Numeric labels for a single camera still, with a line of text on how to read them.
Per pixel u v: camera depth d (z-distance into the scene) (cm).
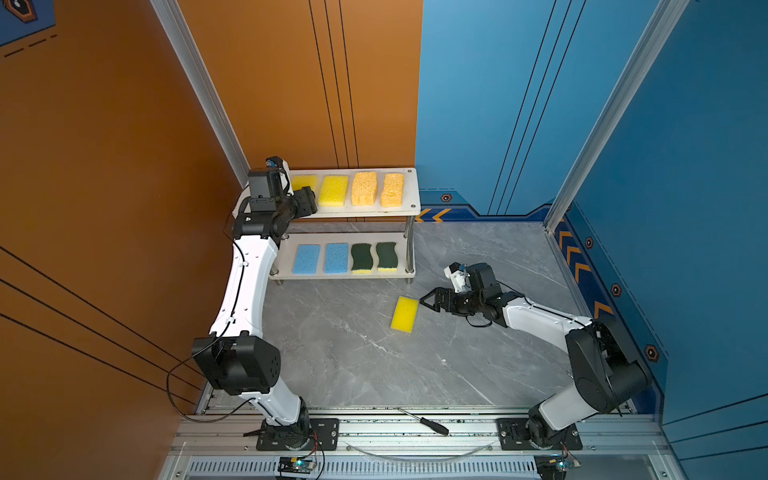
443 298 79
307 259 100
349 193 81
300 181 80
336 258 99
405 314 94
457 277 83
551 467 71
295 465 71
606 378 45
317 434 73
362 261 99
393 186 78
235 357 43
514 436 72
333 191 80
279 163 66
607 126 89
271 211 56
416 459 71
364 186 79
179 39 72
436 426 75
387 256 99
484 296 71
